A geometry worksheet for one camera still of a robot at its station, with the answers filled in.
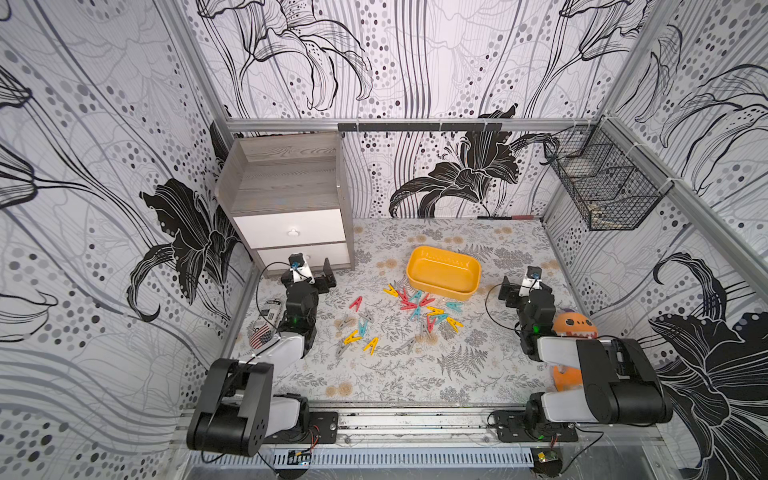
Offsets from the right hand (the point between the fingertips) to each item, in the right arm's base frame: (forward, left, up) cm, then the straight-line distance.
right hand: (525, 275), depth 90 cm
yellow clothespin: (-16, +53, -9) cm, 56 cm away
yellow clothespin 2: (-19, +47, -8) cm, 51 cm away
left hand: (0, +63, +6) cm, 63 cm away
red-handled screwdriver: (+37, -11, -12) cm, 40 cm away
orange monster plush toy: (-15, -9, -2) cm, 18 cm away
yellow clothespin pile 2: (-8, +28, -9) cm, 30 cm away
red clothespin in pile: (-5, +35, -9) cm, 37 cm away
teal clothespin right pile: (-5, +20, -10) cm, 23 cm away
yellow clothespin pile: (-12, +22, -9) cm, 26 cm away
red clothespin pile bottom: (-12, +29, -9) cm, 33 cm away
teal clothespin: (-13, +50, -8) cm, 53 cm away
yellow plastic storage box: (+8, +22, -10) cm, 25 cm away
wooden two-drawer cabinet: (+12, +70, +23) cm, 74 cm away
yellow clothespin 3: (0, +42, -9) cm, 43 cm away
